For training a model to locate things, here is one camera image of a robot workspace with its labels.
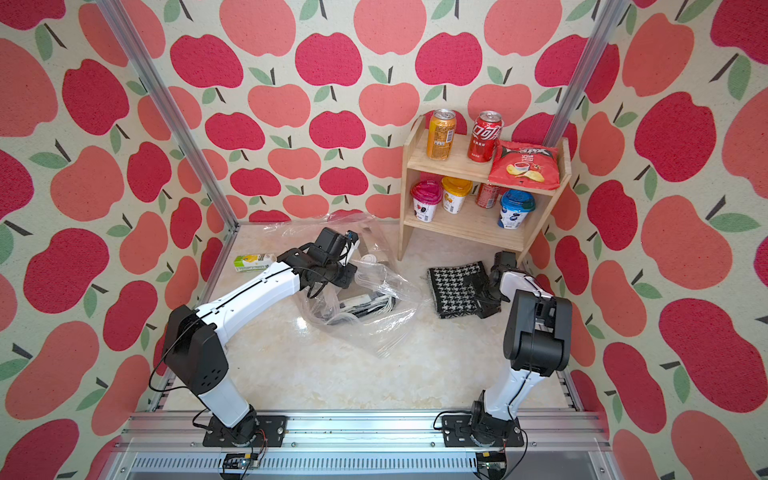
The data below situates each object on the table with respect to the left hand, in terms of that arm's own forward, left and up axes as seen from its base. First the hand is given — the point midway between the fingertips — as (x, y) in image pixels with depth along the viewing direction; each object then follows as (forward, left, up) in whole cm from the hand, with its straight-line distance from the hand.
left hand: (352, 275), depth 86 cm
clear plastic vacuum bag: (-11, -8, -15) cm, 20 cm away
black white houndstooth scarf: (0, -32, -12) cm, 34 cm away
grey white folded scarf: (-3, -5, -13) cm, 14 cm away
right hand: (+1, -38, -14) cm, 40 cm away
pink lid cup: (+18, -22, +15) cm, 32 cm away
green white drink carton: (+15, +37, -13) cm, 42 cm away
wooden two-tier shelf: (+18, -40, +4) cm, 44 cm away
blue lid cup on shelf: (+14, -46, +15) cm, 51 cm away
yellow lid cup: (+21, -31, +15) cm, 40 cm away
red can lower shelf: (+23, -42, +12) cm, 49 cm away
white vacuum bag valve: (+9, -4, -3) cm, 10 cm away
